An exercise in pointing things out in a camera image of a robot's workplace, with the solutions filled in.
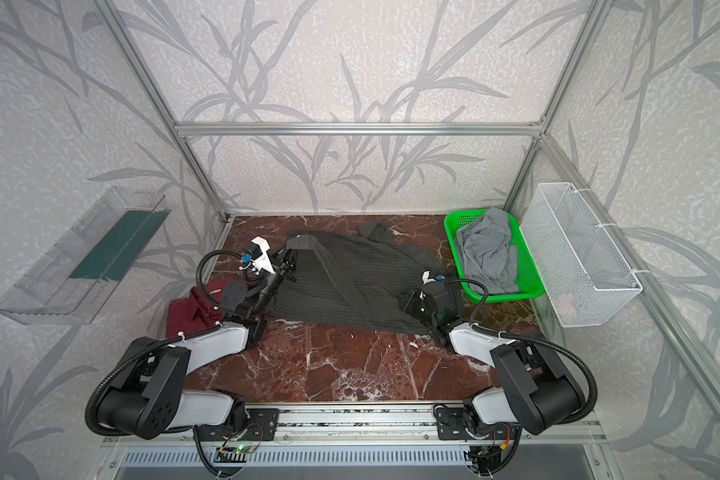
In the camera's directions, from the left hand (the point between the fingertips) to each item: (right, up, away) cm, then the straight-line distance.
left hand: (299, 234), depth 76 cm
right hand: (+27, -16, +15) cm, 35 cm away
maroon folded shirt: (-35, -24, +14) cm, 45 cm away
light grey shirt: (+59, -7, +29) cm, 66 cm away
